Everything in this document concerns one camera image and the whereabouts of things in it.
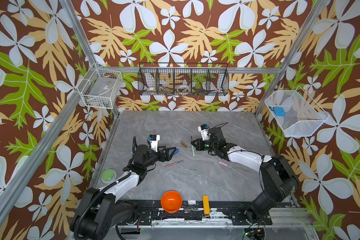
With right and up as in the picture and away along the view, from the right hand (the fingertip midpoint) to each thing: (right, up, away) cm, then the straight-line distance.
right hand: (190, 142), depth 87 cm
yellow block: (+8, -32, -9) cm, 34 cm away
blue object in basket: (+53, +19, -1) cm, 56 cm away
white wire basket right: (+59, +16, -6) cm, 62 cm away
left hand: (-12, -2, -5) cm, 13 cm away
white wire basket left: (-53, +32, -1) cm, 62 cm away
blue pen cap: (-8, -7, +11) cm, 16 cm away
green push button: (-48, -20, 0) cm, 52 cm away
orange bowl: (-11, -30, -9) cm, 34 cm away
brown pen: (-11, -15, +6) cm, 20 cm away
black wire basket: (-4, +41, +10) cm, 42 cm away
